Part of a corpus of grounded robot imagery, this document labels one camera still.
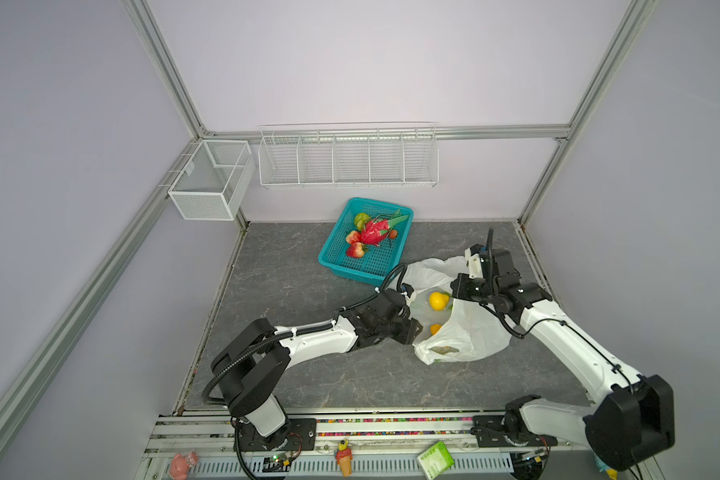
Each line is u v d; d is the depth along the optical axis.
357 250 1.07
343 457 0.69
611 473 0.67
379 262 1.08
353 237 1.11
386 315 0.66
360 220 1.12
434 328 0.91
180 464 0.68
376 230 1.08
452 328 0.77
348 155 1.00
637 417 0.39
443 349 0.75
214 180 1.01
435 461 0.68
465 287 0.73
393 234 1.12
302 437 0.74
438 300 0.94
